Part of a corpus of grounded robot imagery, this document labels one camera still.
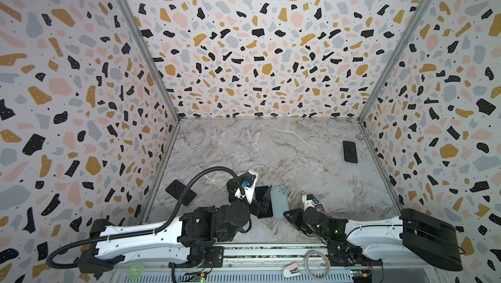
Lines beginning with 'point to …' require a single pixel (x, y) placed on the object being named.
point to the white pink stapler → (291, 270)
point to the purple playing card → (320, 208)
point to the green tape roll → (136, 271)
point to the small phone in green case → (349, 151)
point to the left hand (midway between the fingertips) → (259, 180)
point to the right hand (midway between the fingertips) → (278, 214)
